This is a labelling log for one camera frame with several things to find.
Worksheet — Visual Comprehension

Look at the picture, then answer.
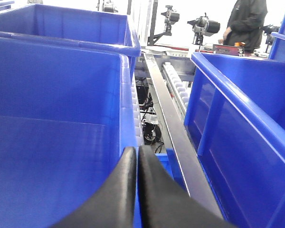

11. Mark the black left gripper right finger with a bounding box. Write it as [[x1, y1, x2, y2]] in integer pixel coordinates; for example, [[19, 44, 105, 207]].
[[137, 145, 236, 228]]

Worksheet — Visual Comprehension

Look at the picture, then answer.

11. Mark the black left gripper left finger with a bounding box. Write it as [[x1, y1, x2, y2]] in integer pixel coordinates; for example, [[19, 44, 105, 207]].
[[49, 146, 137, 228]]

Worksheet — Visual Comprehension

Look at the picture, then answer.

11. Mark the person's hand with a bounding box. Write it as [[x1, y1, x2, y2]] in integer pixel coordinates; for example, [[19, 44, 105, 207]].
[[222, 27, 232, 41]]

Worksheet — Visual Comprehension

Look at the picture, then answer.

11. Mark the steel flow rack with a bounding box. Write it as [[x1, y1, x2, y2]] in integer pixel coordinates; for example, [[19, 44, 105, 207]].
[[142, 52, 225, 220]]

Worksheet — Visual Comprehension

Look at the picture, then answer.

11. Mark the row of blue bins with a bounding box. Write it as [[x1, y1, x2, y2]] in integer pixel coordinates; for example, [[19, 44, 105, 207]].
[[154, 0, 285, 228]]

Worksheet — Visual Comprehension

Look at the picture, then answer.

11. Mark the blue plastic bin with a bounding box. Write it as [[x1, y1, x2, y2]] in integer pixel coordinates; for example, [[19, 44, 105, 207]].
[[0, 0, 15, 14], [0, 3, 142, 57], [0, 35, 138, 228]]

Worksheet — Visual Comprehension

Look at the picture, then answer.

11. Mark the black red equipment case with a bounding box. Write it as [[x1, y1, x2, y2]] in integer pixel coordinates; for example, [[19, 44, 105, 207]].
[[212, 43, 247, 57]]

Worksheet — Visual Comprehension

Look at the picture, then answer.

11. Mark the person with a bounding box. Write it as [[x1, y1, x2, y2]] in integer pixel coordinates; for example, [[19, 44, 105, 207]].
[[222, 0, 268, 53]]

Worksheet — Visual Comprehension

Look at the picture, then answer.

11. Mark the black tripod device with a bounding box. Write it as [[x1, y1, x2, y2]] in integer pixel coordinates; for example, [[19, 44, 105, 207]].
[[261, 23, 281, 52]]

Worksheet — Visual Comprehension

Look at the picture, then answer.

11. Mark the black wheeled device with cables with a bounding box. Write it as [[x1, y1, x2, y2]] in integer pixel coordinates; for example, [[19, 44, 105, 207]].
[[135, 77, 166, 154]]

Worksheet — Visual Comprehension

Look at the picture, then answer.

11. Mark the black camera on stand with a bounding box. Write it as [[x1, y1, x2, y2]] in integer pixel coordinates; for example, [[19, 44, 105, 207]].
[[147, 4, 181, 46], [187, 13, 221, 46], [96, 0, 119, 13]]

